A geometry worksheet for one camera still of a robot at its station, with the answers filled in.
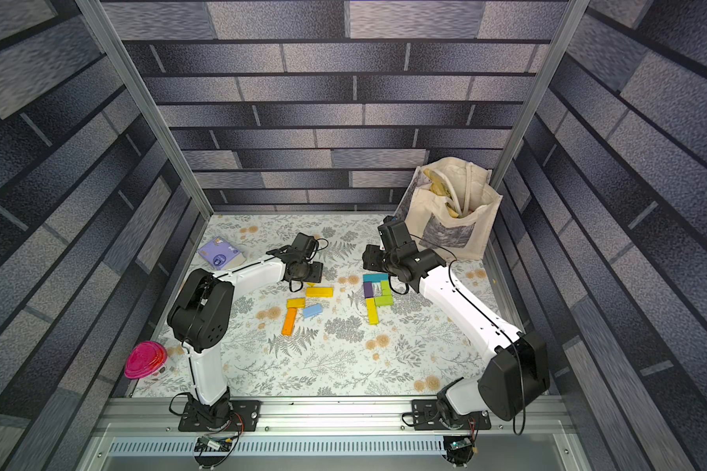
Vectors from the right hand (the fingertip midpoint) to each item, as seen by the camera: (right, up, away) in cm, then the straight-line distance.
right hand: (368, 254), depth 81 cm
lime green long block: (+6, -16, +13) cm, 22 cm away
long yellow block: (-16, -14, +14) cm, 25 cm away
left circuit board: (-41, -47, -10) cm, 63 cm away
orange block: (-25, -22, +9) cm, 34 cm away
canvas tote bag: (+29, +15, +13) cm, 35 cm away
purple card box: (-51, -1, +19) cm, 55 cm away
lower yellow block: (-24, -17, +13) cm, 32 cm away
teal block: (+3, -9, +17) cm, 20 cm away
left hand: (-17, -6, +17) cm, 25 cm away
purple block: (+1, -13, +16) cm, 21 cm away
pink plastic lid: (-59, -27, -7) cm, 65 cm away
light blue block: (-18, -19, +12) cm, 29 cm away
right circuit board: (+24, -48, -8) cm, 54 cm away
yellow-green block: (+2, -19, +11) cm, 22 cm away
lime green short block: (+6, -13, +17) cm, 22 cm away
